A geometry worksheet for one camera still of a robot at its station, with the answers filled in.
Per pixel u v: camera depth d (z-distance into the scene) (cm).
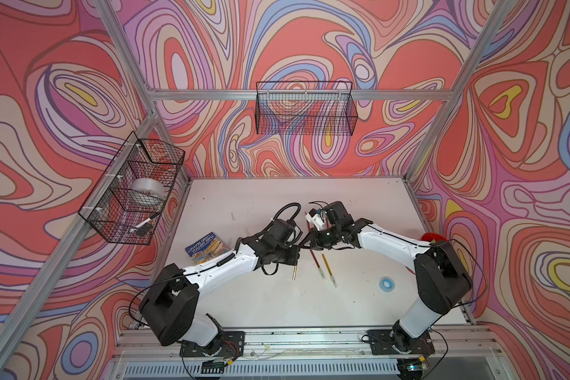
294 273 72
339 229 69
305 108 96
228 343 72
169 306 42
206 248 93
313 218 82
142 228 72
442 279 45
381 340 71
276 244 65
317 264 91
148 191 73
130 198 70
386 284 86
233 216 105
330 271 89
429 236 84
